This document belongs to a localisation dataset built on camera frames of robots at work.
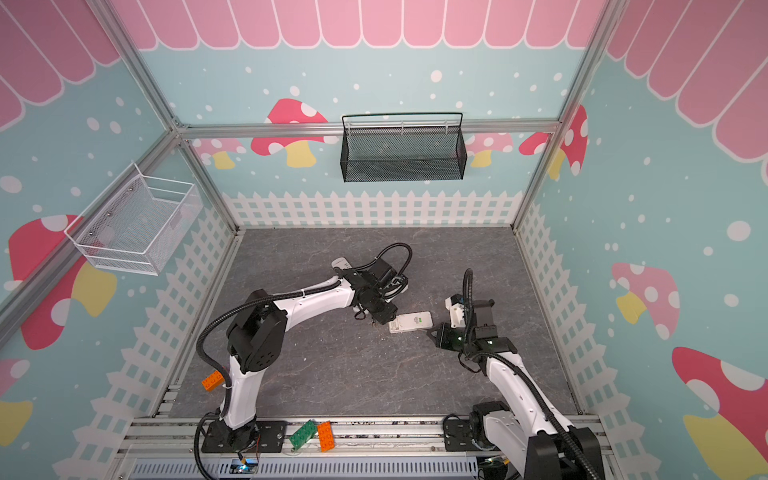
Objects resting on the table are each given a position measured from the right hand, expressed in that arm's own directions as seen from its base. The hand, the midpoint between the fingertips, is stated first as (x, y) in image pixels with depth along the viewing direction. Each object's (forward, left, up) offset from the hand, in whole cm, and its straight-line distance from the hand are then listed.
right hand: (429, 332), depth 84 cm
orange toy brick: (-25, +27, -7) cm, 37 cm away
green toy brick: (-24, +33, -7) cm, 41 cm away
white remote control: (+7, +5, -7) cm, 11 cm away
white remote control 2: (+31, +29, -7) cm, 43 cm away
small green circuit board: (-30, +47, -10) cm, 57 cm away
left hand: (+8, +13, -4) cm, 15 cm away
